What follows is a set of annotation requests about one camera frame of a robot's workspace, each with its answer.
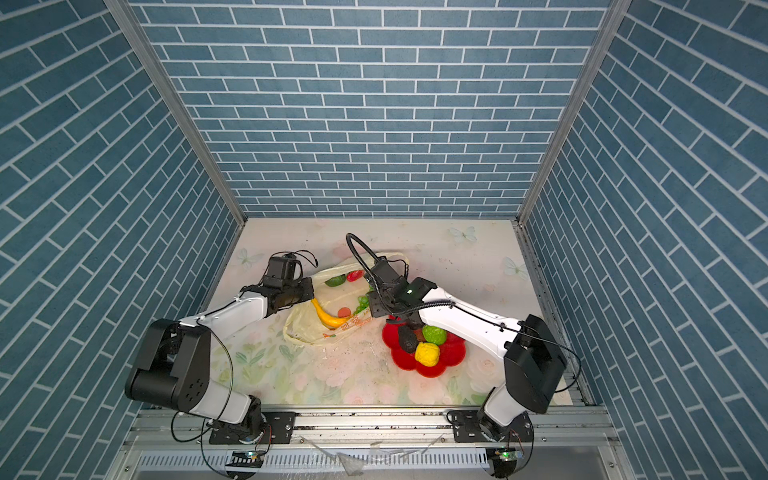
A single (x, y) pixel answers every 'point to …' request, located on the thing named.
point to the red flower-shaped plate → (452, 352)
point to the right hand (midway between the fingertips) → (374, 296)
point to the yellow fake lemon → (427, 354)
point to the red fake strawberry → (354, 275)
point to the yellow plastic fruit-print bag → (338, 305)
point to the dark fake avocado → (408, 339)
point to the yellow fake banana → (329, 321)
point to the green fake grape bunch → (363, 300)
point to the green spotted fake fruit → (434, 335)
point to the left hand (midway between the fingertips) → (313, 286)
